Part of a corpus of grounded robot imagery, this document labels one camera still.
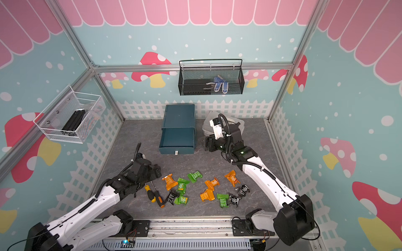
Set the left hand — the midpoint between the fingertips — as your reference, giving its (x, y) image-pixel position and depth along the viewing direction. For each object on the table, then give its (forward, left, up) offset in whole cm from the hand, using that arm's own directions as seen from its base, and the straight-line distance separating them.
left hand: (153, 173), depth 83 cm
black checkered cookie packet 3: (-5, -48, -8) cm, 49 cm away
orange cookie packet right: (+1, -43, -8) cm, 43 cm away
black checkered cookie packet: (-9, -10, -8) cm, 16 cm away
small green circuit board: (-30, +8, -12) cm, 34 cm away
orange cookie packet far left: (-2, -7, -8) cm, 11 cm away
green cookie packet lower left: (-11, -15, -8) cm, 20 cm away
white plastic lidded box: (+34, -29, -3) cm, 44 cm away
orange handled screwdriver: (-11, -4, -7) cm, 13 cm away
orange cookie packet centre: (-2, -31, -8) cm, 32 cm away
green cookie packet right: (-10, -37, -9) cm, 39 cm away
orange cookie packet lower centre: (-9, -29, -8) cm, 31 cm away
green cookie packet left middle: (-3, -14, -8) cm, 17 cm away
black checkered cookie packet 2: (-11, -43, -7) cm, 45 cm away
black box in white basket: (+12, +32, +26) cm, 43 cm away
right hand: (+11, -27, +18) cm, 34 cm away
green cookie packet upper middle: (+2, -21, -8) cm, 23 cm away
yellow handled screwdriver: (-9, +2, -7) cm, 12 cm away
